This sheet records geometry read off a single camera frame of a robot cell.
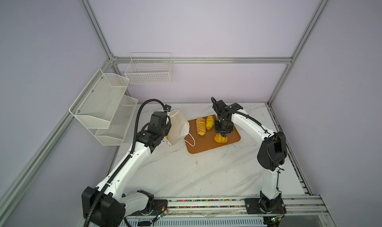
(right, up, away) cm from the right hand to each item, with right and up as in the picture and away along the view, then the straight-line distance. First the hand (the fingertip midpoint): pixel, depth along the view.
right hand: (218, 131), depth 89 cm
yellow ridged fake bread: (-10, +2, +13) cm, 16 cm away
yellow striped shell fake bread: (+2, -6, +6) cm, 9 cm away
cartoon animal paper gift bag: (-24, +1, +4) cm, 24 cm away
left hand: (-33, +6, -11) cm, 36 cm away
